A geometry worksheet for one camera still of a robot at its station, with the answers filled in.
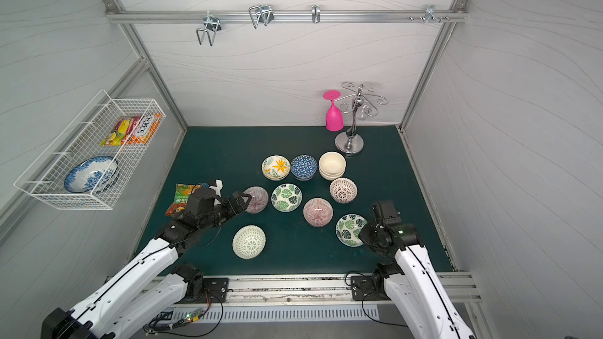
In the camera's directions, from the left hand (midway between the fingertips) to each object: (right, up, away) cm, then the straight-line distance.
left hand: (245, 202), depth 79 cm
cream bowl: (+32, +11, +22) cm, 41 cm away
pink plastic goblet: (+34, +32, +22) cm, 51 cm away
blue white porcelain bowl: (-38, +12, -17) cm, 43 cm away
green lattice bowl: (+1, -15, +3) cm, 15 cm away
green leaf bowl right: (+37, -11, +7) cm, 39 cm away
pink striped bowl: (+26, -6, +11) cm, 29 cm away
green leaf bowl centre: (+13, -2, +14) cm, 19 cm away
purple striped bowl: (+2, -2, +14) cm, 14 cm away
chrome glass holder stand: (+42, +21, +34) cm, 59 cm away
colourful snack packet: (-33, +25, -6) cm, 42 cm away
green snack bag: (-28, 0, +12) cm, 31 cm away
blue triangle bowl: (+20, +10, +22) cm, 31 cm away
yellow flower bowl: (+8, +10, +22) cm, 25 cm away
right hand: (+42, -12, 0) cm, 43 cm away
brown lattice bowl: (+36, +1, +16) cm, 40 cm away
